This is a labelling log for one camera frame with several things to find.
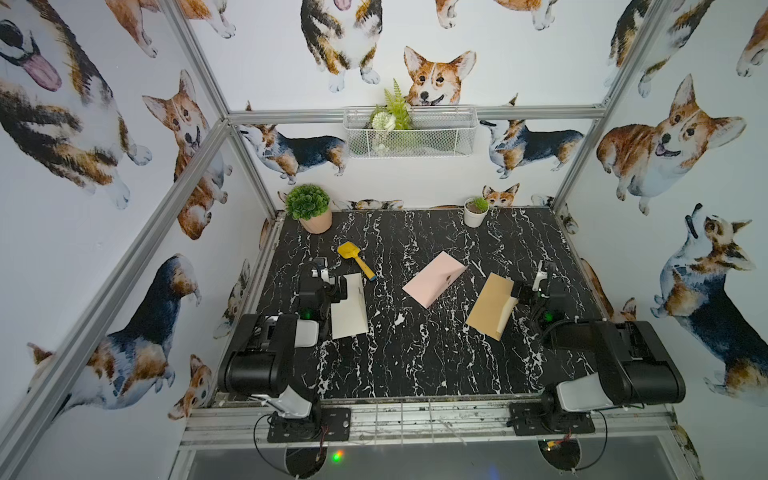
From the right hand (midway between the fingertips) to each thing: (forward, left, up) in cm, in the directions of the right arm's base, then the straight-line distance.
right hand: (533, 275), depth 93 cm
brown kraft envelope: (-7, +13, -8) cm, 17 cm away
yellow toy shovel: (+14, +59, -5) cm, 61 cm away
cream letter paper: (-8, +8, -7) cm, 14 cm away
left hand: (+2, +63, +1) cm, 63 cm away
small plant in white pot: (+28, +14, +1) cm, 31 cm away
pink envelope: (+2, +30, -6) cm, 30 cm away
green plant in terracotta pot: (+23, +71, +10) cm, 76 cm away
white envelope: (-10, +57, -7) cm, 58 cm away
